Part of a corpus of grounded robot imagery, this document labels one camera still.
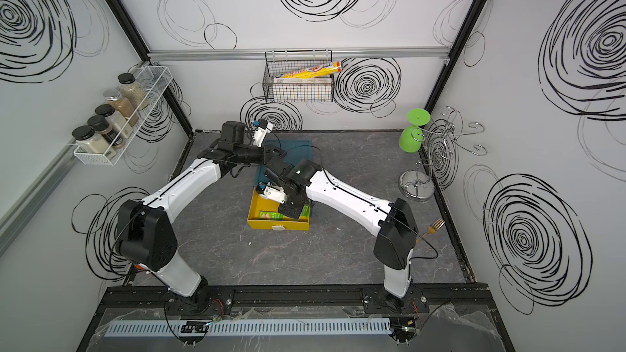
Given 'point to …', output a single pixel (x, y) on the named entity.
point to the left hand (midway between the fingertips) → (283, 153)
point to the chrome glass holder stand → (444, 133)
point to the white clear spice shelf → (154, 79)
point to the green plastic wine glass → (411, 137)
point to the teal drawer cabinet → (294, 151)
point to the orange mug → (137, 266)
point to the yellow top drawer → (261, 204)
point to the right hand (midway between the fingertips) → (292, 206)
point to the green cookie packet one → (271, 215)
